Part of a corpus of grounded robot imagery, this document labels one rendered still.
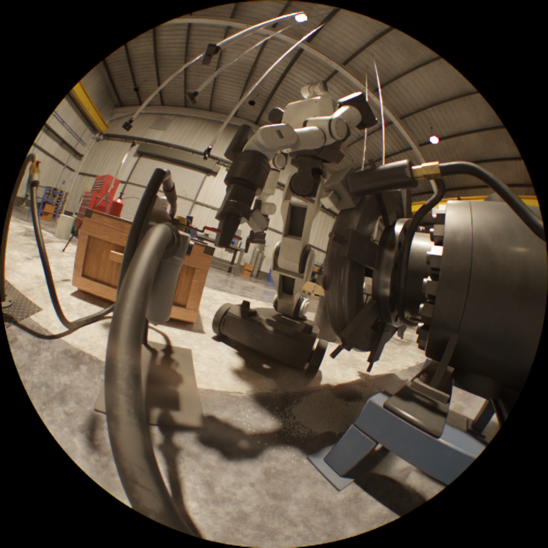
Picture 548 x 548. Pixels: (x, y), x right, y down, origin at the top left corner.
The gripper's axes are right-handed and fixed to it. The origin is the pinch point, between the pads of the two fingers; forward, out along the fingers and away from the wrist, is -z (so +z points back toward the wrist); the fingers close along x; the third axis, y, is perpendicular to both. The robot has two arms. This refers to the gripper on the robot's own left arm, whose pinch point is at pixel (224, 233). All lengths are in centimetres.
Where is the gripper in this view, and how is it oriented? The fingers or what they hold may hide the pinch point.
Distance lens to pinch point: 37.4
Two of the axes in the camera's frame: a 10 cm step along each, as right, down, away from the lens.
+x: 4.6, 1.5, -8.8
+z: 3.0, -9.5, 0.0
